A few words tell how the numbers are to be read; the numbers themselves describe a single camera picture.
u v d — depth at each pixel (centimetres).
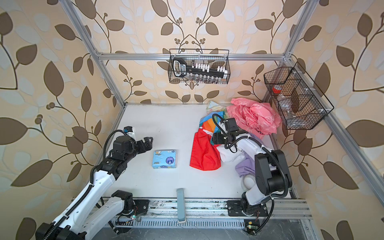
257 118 94
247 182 82
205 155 87
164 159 86
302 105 73
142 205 75
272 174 44
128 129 70
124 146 60
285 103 71
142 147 71
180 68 86
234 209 74
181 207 75
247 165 86
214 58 91
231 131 72
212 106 118
